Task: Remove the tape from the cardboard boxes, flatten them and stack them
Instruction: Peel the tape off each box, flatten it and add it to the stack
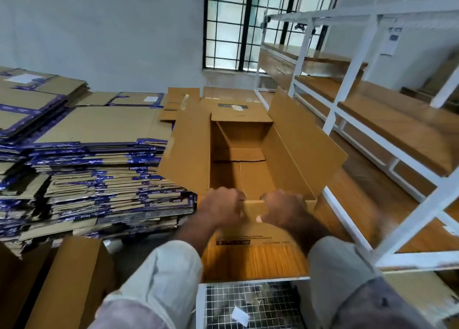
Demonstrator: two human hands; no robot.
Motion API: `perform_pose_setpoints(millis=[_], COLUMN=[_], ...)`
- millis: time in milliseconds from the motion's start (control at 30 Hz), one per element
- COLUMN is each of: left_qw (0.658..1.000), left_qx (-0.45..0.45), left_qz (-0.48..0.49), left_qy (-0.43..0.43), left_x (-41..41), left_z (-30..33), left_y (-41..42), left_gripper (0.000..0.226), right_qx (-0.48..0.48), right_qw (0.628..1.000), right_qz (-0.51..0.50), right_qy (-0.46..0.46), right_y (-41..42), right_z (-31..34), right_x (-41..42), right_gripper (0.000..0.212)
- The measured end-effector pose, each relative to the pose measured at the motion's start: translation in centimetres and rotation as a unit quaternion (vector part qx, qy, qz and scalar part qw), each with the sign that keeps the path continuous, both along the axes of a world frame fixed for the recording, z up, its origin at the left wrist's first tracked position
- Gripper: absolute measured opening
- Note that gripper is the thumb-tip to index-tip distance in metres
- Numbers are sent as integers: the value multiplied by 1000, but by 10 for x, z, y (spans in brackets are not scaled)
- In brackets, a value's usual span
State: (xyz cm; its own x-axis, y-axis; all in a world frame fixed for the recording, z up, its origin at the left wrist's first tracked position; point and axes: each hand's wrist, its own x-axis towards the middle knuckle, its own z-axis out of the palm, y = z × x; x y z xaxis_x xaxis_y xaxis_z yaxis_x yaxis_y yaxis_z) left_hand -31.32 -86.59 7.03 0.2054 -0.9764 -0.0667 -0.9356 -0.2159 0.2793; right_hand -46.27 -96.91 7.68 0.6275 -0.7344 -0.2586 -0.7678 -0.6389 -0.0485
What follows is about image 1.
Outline person's right forearm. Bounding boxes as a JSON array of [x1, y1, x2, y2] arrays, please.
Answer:
[[290, 214, 338, 256]]

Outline person's light grey shirt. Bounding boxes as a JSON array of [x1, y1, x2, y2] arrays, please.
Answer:
[[86, 235, 438, 329]]

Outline person's left hand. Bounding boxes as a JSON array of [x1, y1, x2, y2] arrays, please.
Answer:
[[197, 188, 246, 230]]

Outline person's right hand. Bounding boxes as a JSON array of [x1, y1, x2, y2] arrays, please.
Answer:
[[260, 189, 311, 233]]

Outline white paper tag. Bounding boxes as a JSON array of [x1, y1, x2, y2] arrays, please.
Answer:
[[231, 306, 251, 328]]

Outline person's left forearm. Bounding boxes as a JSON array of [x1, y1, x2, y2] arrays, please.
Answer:
[[172, 214, 227, 254]]

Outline white metal shelf rack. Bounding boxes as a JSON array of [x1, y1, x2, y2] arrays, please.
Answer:
[[254, 0, 459, 273]]

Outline wooden table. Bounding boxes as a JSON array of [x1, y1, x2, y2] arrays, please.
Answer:
[[194, 87, 459, 329]]

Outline black framed window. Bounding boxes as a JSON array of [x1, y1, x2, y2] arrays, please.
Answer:
[[203, 0, 342, 72]]

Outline stack of cardboard boxes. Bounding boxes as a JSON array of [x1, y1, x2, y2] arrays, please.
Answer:
[[0, 66, 91, 249], [32, 91, 199, 234]]

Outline white wire mesh cage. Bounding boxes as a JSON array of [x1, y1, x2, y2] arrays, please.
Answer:
[[195, 278, 311, 329]]

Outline assembled boxes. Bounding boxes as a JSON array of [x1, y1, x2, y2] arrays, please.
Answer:
[[0, 243, 30, 329]]

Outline white wall device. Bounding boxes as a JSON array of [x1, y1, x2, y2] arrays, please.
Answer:
[[380, 27, 403, 58]]

